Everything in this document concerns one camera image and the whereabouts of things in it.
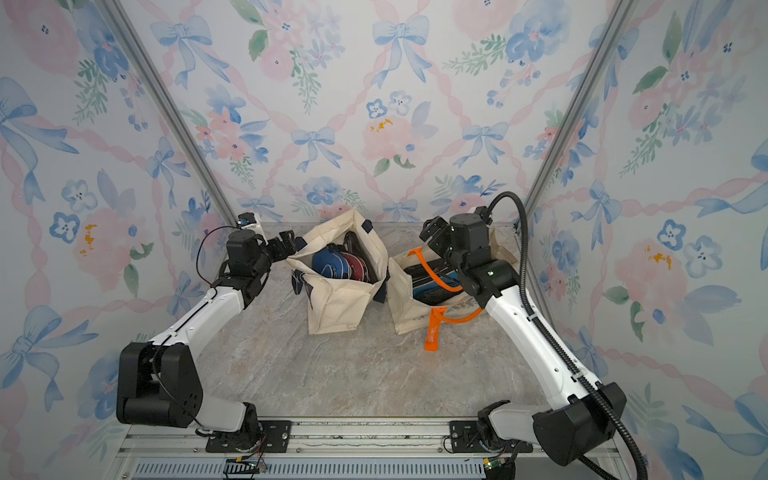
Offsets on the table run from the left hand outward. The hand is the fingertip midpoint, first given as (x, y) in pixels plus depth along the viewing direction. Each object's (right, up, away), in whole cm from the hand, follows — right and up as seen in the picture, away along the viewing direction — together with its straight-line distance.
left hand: (282, 233), depth 86 cm
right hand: (+41, +3, -10) cm, 43 cm away
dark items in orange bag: (+41, -16, -3) cm, 44 cm away
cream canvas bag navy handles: (+17, -20, -3) cm, 26 cm away
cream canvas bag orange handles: (+37, -24, -3) cm, 44 cm away
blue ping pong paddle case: (+13, -9, +4) cm, 16 cm away
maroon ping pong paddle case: (+22, -9, +4) cm, 24 cm away
